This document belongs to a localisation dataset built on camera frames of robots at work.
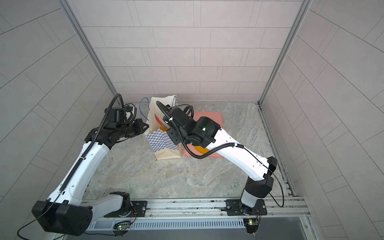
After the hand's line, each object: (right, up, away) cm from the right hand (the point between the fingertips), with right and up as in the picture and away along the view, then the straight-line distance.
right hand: (173, 130), depth 64 cm
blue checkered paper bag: (-9, -5, +10) cm, 15 cm away
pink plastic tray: (+24, +5, +44) cm, 51 cm away
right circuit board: (+36, -44, +4) cm, 57 cm away
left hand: (-12, +3, +9) cm, 15 cm away
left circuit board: (-22, -42, 0) cm, 47 cm away
